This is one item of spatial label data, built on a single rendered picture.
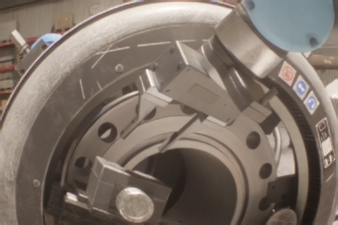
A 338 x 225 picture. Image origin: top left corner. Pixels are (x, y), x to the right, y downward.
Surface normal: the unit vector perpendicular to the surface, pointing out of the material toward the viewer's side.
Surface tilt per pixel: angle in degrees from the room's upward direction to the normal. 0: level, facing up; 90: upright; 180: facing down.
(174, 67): 67
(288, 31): 102
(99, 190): 90
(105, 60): 90
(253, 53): 116
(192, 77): 134
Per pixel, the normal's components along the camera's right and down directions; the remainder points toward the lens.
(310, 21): -0.40, 0.30
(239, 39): -0.47, 0.11
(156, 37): 0.30, 0.05
